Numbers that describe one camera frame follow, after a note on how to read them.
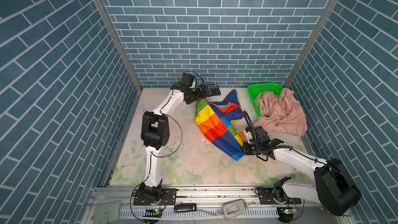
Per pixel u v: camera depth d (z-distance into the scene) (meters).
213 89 1.19
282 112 0.98
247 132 0.84
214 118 0.94
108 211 0.69
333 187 0.42
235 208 0.69
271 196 0.74
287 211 0.72
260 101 1.05
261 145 0.67
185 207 0.69
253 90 1.11
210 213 0.71
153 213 0.72
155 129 0.57
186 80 0.79
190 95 0.82
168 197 0.74
